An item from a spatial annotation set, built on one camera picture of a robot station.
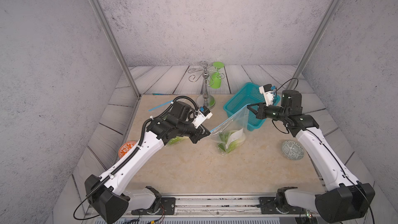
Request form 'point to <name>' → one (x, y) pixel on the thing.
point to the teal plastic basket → (237, 111)
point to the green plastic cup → (216, 78)
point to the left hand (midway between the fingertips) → (210, 133)
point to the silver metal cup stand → (205, 101)
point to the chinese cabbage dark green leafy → (176, 139)
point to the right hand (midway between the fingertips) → (250, 105)
